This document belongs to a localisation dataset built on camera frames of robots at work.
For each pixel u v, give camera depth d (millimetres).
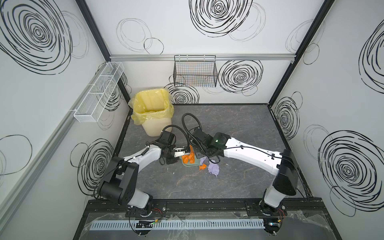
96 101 757
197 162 883
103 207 752
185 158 891
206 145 575
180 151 772
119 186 431
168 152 704
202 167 867
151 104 993
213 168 867
